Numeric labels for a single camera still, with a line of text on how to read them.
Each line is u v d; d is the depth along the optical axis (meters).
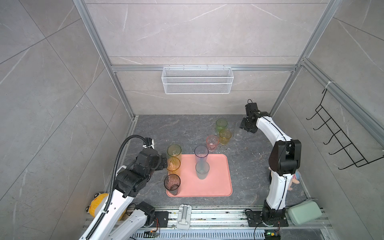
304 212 0.76
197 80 1.01
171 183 0.78
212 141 1.01
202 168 0.88
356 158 0.61
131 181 0.45
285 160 0.54
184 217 0.73
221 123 1.06
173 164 0.86
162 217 0.73
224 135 1.03
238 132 0.96
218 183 0.86
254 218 0.73
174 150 0.84
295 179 0.82
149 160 0.51
